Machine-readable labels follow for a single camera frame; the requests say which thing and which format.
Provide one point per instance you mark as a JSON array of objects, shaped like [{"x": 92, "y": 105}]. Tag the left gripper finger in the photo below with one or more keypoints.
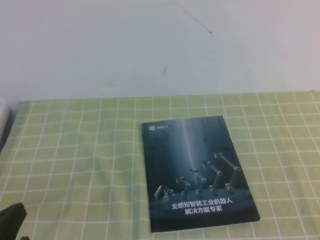
[{"x": 11, "y": 219}]

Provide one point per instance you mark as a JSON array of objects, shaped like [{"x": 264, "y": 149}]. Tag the robot catalogue book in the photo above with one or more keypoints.
[{"x": 193, "y": 175}]

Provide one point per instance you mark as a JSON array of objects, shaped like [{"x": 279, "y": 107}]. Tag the green checked tablecloth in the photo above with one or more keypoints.
[{"x": 78, "y": 168}]

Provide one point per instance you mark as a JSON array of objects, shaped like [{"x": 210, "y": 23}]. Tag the white side board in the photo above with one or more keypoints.
[{"x": 4, "y": 115}]

